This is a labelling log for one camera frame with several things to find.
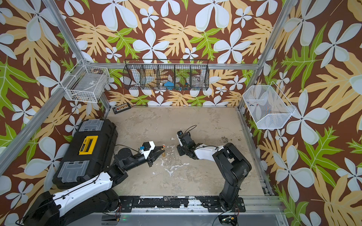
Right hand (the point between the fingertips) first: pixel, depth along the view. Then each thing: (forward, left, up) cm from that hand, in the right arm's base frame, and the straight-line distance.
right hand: (179, 146), depth 96 cm
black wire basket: (+39, +20, +31) cm, 54 cm away
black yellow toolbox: (-12, +49, +17) cm, 53 cm away
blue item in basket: (+32, +7, +27) cm, 42 cm away
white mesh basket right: (+11, -54, +25) cm, 61 cm away
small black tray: (+36, +50, +1) cm, 62 cm away
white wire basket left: (+24, +56, +34) cm, 70 cm away
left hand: (-12, +8, +21) cm, 26 cm away
